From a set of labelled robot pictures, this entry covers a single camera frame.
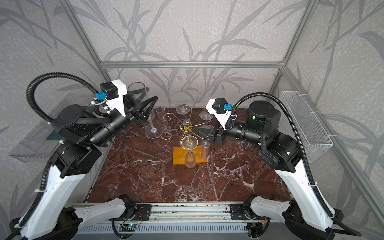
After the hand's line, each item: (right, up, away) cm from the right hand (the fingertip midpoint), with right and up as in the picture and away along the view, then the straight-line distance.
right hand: (201, 112), depth 48 cm
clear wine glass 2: (+2, 0, +24) cm, 24 cm away
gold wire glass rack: (-6, -6, +21) cm, 23 cm away
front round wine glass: (-5, -12, +14) cm, 19 cm away
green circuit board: (-36, -55, +24) cm, 70 cm away
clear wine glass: (-9, +3, +26) cm, 27 cm away
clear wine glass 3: (+2, -15, +26) cm, 30 cm away
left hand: (-15, +7, -4) cm, 17 cm away
